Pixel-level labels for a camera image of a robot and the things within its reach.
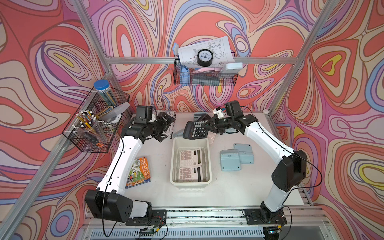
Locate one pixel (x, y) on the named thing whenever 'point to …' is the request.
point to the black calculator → (194, 130)
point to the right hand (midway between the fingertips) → (202, 131)
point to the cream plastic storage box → (179, 143)
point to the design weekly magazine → (169, 132)
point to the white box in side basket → (107, 114)
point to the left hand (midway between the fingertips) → (173, 124)
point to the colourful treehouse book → (139, 173)
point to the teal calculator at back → (196, 116)
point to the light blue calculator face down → (230, 160)
